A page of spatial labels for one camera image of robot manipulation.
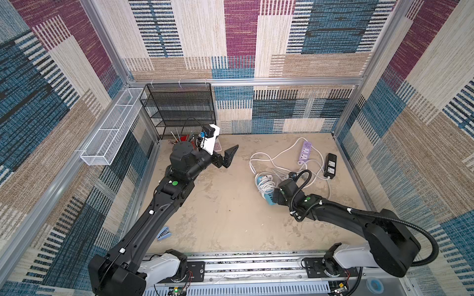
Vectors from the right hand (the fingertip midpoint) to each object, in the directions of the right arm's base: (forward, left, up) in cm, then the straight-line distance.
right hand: (285, 196), depth 90 cm
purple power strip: (+28, -16, -1) cm, 32 cm away
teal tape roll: (-35, -29, -4) cm, 46 cm away
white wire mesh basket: (+6, +73, +31) cm, 80 cm away
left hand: (+5, +26, +35) cm, 43 cm away
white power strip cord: (+32, -7, -2) cm, 32 cm away
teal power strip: (-1, +8, +2) cm, 8 cm away
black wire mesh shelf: (+48, +60, +18) cm, 79 cm away
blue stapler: (-16, +55, -1) cm, 57 cm away
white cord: (+6, +9, +3) cm, 12 cm away
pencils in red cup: (+33, +56, +10) cm, 66 cm away
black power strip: (+15, -26, 0) cm, 30 cm away
